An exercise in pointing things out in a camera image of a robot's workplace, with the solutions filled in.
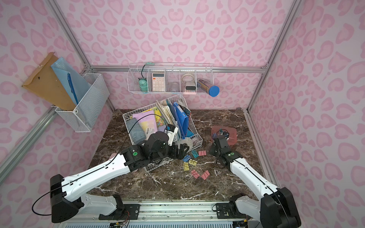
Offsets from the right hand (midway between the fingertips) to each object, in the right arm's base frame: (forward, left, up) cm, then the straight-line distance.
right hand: (213, 146), depth 86 cm
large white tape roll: (+5, +16, -3) cm, 17 cm away
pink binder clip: (0, +6, -9) cm, 10 cm away
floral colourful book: (+11, +32, +11) cm, 36 cm away
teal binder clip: (-1, +11, -9) cm, 14 cm away
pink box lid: (-3, +65, -7) cm, 65 cm away
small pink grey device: (+30, +14, +20) cm, 38 cm away
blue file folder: (+13, +19, +10) cm, 25 cm away
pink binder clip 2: (-14, +11, -8) cm, 20 cm away
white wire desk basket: (+13, +27, +20) cm, 36 cm away
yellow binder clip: (-8, +12, -6) cm, 16 cm away
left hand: (-7, +17, +16) cm, 24 cm away
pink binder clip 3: (-14, +5, -9) cm, 18 cm away
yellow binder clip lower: (-9, +16, -9) cm, 21 cm away
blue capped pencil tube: (+24, 0, +23) cm, 33 cm away
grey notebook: (0, +43, +13) cm, 45 cm away
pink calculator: (+37, +35, +21) cm, 55 cm away
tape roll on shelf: (+42, +16, +23) cm, 50 cm away
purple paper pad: (+12, +41, +8) cm, 44 cm away
